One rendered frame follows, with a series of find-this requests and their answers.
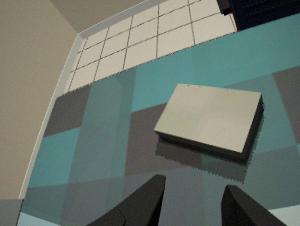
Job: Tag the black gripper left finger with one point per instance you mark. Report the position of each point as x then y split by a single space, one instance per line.
139 209

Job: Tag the beige flat box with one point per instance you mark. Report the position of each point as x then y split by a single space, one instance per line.
217 119

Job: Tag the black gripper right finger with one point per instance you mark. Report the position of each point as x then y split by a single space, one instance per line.
239 209

